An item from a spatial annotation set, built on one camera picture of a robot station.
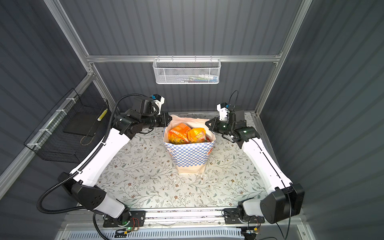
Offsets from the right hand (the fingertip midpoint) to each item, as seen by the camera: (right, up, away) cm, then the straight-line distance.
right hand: (206, 124), depth 74 cm
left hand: (-17, +3, -2) cm, 17 cm away
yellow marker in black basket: (-57, +5, +8) cm, 58 cm away
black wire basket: (-66, -3, -1) cm, 66 cm away
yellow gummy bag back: (-4, -6, +10) cm, 13 cm away
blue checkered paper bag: (-8, -19, +4) cm, 21 cm away
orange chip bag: (-15, -6, +7) cm, 17 cm away
